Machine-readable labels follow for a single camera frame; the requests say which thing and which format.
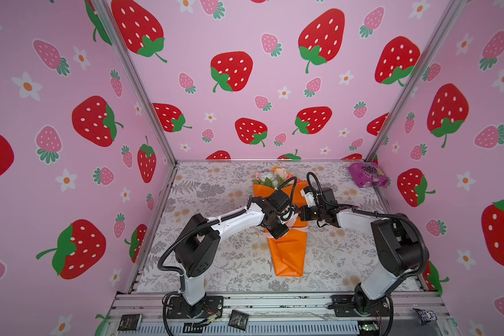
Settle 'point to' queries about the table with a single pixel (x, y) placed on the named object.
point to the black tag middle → (239, 320)
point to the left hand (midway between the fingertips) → (283, 231)
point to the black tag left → (129, 322)
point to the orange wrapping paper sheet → (288, 253)
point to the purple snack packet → (368, 175)
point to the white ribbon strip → (290, 226)
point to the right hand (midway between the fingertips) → (295, 211)
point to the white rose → (264, 175)
